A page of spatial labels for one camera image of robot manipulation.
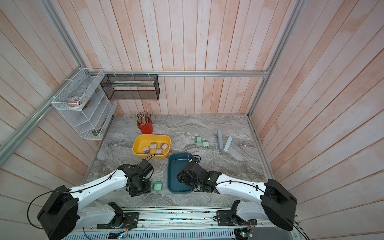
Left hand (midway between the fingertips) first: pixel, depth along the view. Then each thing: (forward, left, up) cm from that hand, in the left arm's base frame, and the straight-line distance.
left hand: (145, 194), depth 80 cm
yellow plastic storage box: (+35, +8, +1) cm, 36 cm away
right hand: (+7, -19, +6) cm, 21 cm away
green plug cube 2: (+37, -31, 0) cm, 48 cm away
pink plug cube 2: (+30, 0, +1) cm, 31 cm away
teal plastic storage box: (+19, -17, 0) cm, 25 cm away
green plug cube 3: (+33, -36, 0) cm, 49 cm away
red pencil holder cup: (+44, +7, +5) cm, 45 cm away
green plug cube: (+5, -6, 0) cm, 8 cm away
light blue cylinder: (+32, -51, +2) cm, 60 cm away
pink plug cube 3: (+27, -4, 0) cm, 27 cm away
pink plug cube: (+27, +4, +1) cm, 28 cm away
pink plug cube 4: (+31, -8, +1) cm, 31 cm away
